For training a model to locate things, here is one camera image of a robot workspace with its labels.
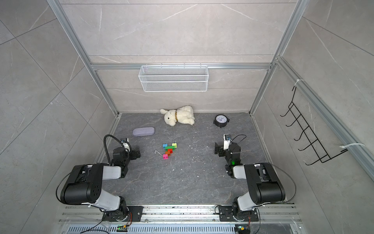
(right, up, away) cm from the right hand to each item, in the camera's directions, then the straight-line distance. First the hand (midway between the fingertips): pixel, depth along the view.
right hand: (224, 141), depth 93 cm
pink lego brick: (-39, -10, -1) cm, 40 cm away
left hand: (-61, -3, +1) cm, 62 cm away
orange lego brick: (-37, -7, +1) cm, 38 cm away
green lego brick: (-37, -4, +4) cm, 37 cm away
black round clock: (+2, +14, +18) cm, 23 cm away
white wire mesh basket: (-34, +44, +7) cm, 56 cm away
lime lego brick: (-33, -3, +5) cm, 34 cm away
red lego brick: (-35, -6, +1) cm, 36 cm away
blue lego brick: (-40, -3, +4) cm, 40 cm away
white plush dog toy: (-27, +19, +13) cm, 35 cm away
